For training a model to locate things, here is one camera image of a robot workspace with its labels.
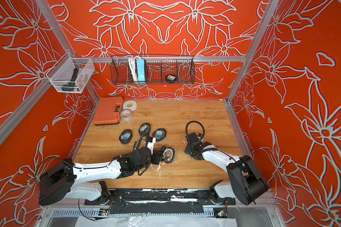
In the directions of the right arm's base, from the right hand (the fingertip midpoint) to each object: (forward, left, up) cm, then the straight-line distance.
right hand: (187, 151), depth 89 cm
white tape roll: (+41, +46, 0) cm, 62 cm away
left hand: (-5, +14, +9) cm, 17 cm away
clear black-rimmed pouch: (-2, +13, 0) cm, 13 cm away
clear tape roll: (+30, +47, 0) cm, 55 cm away
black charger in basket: (+41, +11, +28) cm, 51 cm away
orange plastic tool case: (+32, +61, +3) cm, 69 cm away
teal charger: (+9, +42, +2) cm, 43 cm away
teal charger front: (+12, +19, +2) cm, 22 cm away
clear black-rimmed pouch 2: (+7, +18, +2) cm, 20 cm away
